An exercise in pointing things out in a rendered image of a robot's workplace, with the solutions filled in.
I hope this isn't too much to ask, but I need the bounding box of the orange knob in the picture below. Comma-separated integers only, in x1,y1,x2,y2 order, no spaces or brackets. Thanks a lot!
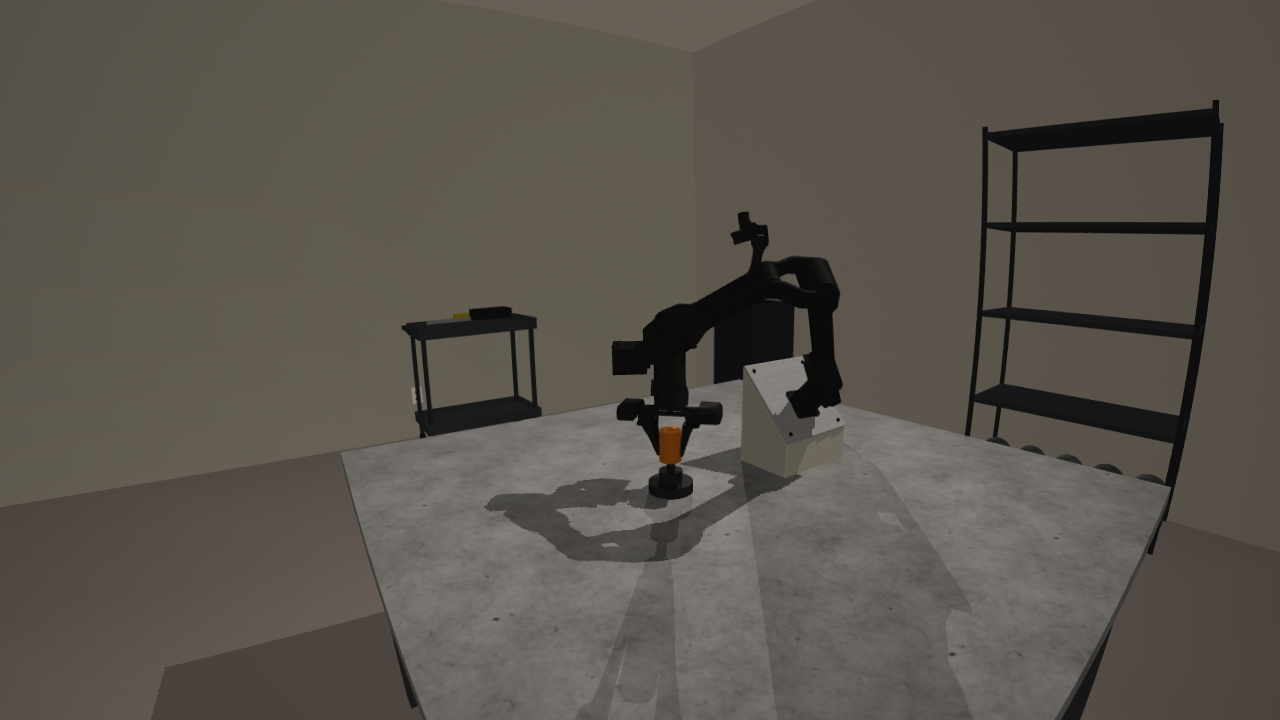
659,427,682,464

